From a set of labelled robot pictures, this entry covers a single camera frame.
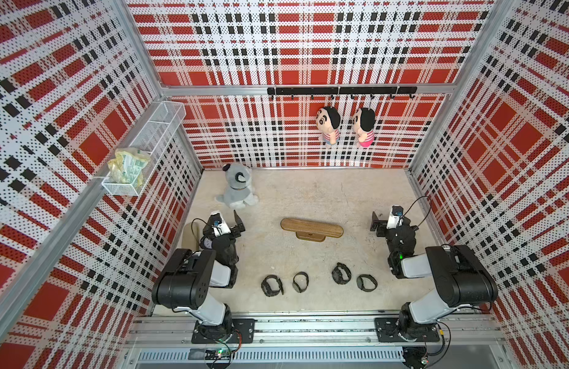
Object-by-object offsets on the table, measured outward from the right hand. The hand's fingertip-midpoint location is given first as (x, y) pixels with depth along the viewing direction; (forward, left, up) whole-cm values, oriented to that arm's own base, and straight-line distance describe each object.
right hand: (388, 211), depth 92 cm
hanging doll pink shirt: (+29, +10, +22) cm, 37 cm away
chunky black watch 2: (-23, +23, -7) cm, 33 cm away
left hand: (-2, +64, +3) cm, 65 cm away
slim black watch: (-27, +38, -6) cm, 47 cm away
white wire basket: (+27, +91, +26) cm, 98 cm away
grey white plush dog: (+10, +63, +2) cm, 63 cm away
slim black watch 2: (-27, +14, -7) cm, 31 cm away
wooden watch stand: (-7, +32, -2) cm, 32 cm away
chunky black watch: (-26, +47, -8) cm, 54 cm away
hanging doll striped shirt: (+28, +24, +25) cm, 45 cm away
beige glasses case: (-5, +84, -11) cm, 85 cm away
